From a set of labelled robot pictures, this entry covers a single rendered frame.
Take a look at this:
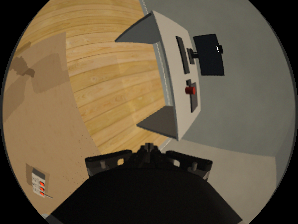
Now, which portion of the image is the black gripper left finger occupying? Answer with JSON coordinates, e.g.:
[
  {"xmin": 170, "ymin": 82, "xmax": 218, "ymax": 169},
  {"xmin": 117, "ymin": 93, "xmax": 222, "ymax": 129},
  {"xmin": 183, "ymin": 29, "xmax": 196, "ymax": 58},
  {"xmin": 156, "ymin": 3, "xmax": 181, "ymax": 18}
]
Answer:
[{"xmin": 85, "ymin": 143, "xmax": 149, "ymax": 178}]

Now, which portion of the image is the grey power strip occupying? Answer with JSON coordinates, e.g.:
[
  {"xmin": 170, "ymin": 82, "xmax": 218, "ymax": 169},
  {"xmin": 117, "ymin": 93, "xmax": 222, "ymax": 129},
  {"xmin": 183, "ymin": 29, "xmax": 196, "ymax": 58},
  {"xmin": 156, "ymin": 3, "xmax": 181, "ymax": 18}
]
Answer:
[{"xmin": 32, "ymin": 168, "xmax": 53, "ymax": 199}]

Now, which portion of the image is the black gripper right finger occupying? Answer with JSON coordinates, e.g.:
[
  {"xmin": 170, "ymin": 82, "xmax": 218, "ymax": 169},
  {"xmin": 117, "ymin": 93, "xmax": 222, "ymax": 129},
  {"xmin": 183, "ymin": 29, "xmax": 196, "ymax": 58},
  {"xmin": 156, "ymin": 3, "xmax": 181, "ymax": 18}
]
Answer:
[{"xmin": 149, "ymin": 143, "xmax": 213, "ymax": 181}]

